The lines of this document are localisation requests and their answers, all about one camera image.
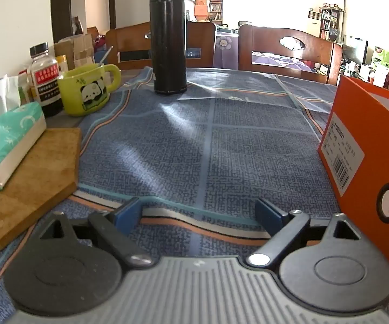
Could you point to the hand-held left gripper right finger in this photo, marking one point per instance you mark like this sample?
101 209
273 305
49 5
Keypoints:
267 214

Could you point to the tall bookshelf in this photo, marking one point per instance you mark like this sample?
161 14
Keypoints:
331 23

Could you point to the wooden board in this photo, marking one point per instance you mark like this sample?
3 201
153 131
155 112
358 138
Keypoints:
39 182

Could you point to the blue patterned tablecloth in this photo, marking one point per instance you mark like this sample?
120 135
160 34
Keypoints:
187 141

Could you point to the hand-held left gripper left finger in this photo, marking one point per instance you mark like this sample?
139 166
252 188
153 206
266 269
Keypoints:
128 214

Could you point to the clear bottle with black cap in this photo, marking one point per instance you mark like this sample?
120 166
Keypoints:
42 71

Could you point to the green box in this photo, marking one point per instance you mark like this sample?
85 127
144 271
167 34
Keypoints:
383 57

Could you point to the wooden chair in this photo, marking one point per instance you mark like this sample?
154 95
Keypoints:
130 37
265 40

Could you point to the brown paper bag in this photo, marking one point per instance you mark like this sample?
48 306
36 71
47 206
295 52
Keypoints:
76 47

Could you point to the metal spoon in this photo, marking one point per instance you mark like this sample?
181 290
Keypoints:
106 55

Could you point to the orange cardboard box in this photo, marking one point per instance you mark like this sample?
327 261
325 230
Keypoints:
366 125

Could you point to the jar with yellow lid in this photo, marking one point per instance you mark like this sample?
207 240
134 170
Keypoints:
62 64

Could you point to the orange bag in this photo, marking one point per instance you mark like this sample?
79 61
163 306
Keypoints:
201 11

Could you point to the green panda mug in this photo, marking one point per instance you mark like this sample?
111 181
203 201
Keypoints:
80 87

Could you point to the black thermos bottle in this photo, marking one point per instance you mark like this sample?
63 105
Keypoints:
168 40

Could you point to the black monitor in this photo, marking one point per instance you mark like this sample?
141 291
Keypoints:
354 50

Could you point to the white standing air conditioner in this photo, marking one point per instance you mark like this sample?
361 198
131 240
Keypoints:
313 23

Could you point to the teal tissue pack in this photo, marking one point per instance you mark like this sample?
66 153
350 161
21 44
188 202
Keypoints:
9 131

